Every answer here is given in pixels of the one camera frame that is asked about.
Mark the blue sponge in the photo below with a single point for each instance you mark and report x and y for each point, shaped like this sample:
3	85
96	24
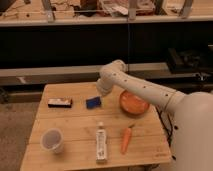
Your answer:
93	102

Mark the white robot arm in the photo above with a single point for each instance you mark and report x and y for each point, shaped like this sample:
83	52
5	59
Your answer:
192	141

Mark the orange ceramic plate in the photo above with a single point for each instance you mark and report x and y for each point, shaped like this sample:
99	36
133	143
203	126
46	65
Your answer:
133	104

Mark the translucent plastic cup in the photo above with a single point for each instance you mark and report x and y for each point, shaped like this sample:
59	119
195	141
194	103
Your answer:
52	141

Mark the dark rectangular box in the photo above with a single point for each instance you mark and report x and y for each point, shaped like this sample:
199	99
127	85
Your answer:
60	102

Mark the orange carrot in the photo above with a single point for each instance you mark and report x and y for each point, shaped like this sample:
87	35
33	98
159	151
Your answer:
127	134

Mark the wooden table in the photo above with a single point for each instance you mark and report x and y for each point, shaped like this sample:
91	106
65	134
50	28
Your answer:
148	144

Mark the white tube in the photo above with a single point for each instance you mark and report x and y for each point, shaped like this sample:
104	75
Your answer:
101	144

